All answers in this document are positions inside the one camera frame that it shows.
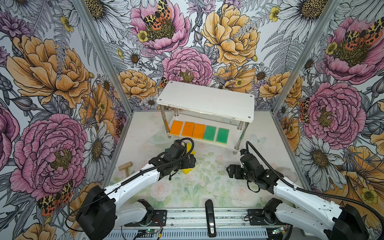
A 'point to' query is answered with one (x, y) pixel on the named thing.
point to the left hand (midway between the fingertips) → (187, 164)
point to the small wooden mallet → (126, 166)
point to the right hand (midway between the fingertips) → (234, 174)
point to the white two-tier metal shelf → (209, 115)
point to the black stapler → (210, 218)
